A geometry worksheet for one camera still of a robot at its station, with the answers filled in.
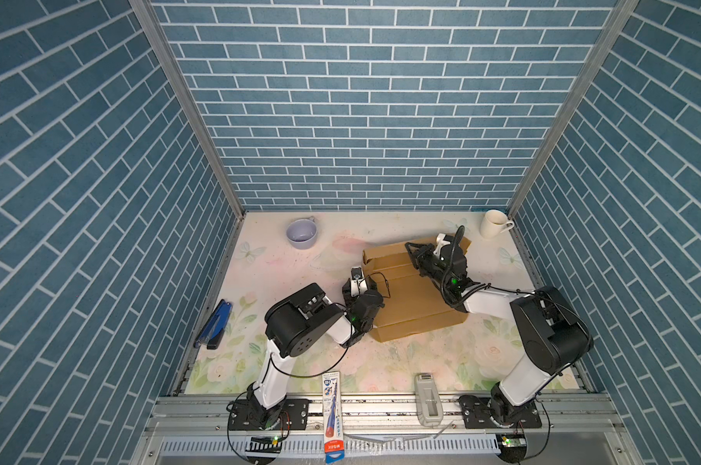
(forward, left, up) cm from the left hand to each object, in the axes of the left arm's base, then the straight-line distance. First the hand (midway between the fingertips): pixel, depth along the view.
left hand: (368, 280), depth 96 cm
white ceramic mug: (+22, -47, +7) cm, 52 cm away
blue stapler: (-16, +47, -2) cm, 49 cm away
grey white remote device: (-37, -15, -1) cm, 40 cm away
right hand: (+4, -11, +14) cm, 18 cm away
